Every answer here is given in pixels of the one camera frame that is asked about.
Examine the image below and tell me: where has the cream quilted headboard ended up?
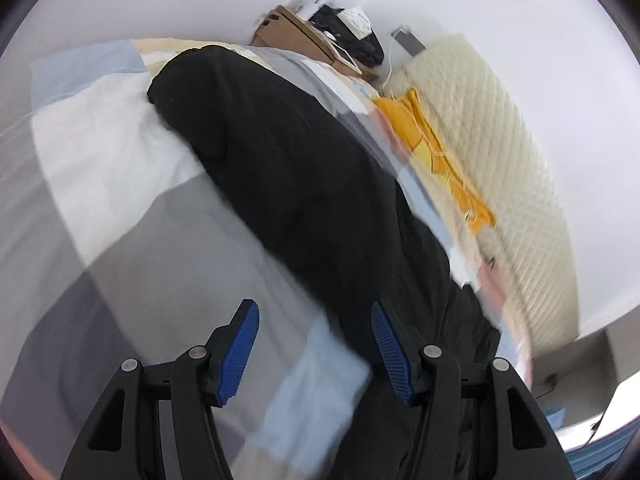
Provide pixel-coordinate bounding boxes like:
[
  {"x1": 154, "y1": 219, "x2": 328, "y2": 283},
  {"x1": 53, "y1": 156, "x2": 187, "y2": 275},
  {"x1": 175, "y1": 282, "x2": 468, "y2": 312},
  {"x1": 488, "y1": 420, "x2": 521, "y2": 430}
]
[{"x1": 384, "y1": 35, "x2": 579, "y2": 356}]

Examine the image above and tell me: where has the brown bedside table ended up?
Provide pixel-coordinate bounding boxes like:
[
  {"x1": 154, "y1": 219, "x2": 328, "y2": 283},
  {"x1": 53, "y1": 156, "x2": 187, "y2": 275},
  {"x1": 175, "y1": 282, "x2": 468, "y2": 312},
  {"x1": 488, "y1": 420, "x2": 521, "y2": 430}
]
[{"x1": 250, "y1": 6, "x2": 378, "y2": 82}]

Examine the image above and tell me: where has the plaid patchwork quilt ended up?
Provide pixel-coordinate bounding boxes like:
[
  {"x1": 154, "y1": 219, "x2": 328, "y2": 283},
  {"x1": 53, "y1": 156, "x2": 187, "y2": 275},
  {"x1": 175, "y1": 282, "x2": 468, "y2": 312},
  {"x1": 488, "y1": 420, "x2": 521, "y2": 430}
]
[{"x1": 0, "y1": 37, "x2": 532, "y2": 480}]

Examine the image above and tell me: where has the black puffer jacket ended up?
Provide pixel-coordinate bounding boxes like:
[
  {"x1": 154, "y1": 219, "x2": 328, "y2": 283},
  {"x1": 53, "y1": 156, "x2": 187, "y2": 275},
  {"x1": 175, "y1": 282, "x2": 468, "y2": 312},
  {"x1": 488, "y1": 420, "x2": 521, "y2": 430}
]
[{"x1": 148, "y1": 46, "x2": 499, "y2": 479}]

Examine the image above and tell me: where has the yellow pillow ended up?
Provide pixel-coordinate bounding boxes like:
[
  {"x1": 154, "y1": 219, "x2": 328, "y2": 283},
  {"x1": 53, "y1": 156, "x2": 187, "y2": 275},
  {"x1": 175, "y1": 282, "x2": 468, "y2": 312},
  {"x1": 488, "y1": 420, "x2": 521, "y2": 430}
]
[{"x1": 372, "y1": 88, "x2": 497, "y2": 235}]

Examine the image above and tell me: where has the black bag on table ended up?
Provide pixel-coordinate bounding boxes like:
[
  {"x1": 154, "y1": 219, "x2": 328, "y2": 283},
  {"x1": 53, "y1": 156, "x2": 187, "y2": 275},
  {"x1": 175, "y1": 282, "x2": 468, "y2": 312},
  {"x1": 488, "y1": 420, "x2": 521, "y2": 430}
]
[{"x1": 310, "y1": 6, "x2": 385, "y2": 68}]

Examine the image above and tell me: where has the white bottle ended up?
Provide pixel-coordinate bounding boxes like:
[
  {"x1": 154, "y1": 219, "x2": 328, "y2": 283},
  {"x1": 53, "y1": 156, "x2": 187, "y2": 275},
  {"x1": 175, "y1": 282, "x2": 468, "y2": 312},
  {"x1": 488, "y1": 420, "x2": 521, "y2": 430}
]
[{"x1": 295, "y1": 0, "x2": 330, "y2": 21}]

